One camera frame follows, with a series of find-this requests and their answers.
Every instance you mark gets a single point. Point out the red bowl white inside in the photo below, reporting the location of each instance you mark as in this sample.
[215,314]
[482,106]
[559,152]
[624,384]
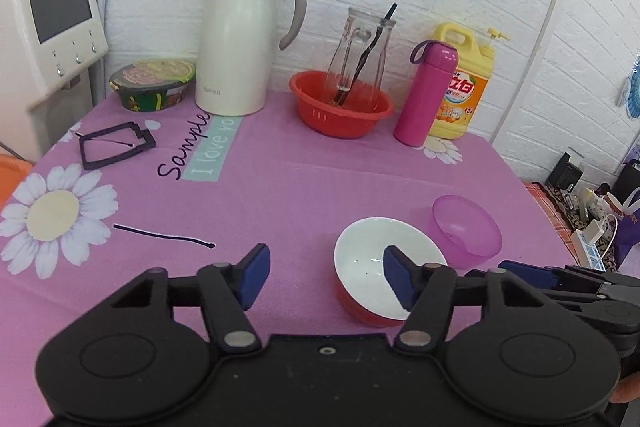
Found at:
[365,257]

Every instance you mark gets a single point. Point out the white water dispenser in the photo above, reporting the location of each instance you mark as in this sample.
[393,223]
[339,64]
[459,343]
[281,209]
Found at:
[50,77]

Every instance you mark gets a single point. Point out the purple bag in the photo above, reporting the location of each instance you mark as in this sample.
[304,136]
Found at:
[629,217]

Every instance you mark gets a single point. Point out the purple plastic bowl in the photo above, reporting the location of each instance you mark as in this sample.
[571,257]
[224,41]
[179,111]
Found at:
[465,232]

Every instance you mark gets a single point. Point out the red plastic basket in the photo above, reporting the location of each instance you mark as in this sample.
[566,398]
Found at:
[320,112]

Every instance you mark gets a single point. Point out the glass carafe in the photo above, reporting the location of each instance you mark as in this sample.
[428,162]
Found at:
[345,57]

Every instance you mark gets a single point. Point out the instant noodle bowl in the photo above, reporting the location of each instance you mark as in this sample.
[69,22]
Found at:
[150,94]

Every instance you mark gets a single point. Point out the white power strip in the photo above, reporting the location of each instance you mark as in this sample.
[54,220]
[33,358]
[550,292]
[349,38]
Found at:
[595,249]

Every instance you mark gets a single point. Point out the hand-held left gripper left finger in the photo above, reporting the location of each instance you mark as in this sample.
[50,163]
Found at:
[255,279]

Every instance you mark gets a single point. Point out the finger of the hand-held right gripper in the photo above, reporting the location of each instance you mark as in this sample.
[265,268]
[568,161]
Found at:
[525,271]
[590,302]

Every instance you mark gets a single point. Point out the orange plastic basin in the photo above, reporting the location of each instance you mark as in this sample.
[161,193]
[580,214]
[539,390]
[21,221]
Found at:
[10,177]

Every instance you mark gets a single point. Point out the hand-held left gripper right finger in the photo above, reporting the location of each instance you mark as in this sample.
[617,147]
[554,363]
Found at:
[397,277]

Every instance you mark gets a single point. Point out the white thermos jug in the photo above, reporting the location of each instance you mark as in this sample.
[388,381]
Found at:
[235,47]

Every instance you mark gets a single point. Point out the black plastic frame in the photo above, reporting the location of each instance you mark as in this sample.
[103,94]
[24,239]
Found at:
[82,154]

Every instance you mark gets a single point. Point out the white wall pipe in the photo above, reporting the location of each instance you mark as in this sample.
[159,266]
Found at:
[550,7]

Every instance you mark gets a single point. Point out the black stirring stick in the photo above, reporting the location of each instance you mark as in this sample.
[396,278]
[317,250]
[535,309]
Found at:
[367,52]

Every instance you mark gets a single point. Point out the pink floral tablecloth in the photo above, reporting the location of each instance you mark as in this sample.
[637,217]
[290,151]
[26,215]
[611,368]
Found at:
[280,187]

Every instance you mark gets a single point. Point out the yellow detergent bottle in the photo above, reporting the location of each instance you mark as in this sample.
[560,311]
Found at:
[462,102]

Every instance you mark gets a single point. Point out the black box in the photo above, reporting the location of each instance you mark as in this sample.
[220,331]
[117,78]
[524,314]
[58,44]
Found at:
[565,172]

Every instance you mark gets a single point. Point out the pink thermos bottle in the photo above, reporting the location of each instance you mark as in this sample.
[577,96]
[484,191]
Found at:
[425,97]

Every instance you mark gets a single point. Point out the blue wall hanging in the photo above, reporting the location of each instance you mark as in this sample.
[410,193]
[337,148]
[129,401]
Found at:
[632,87]

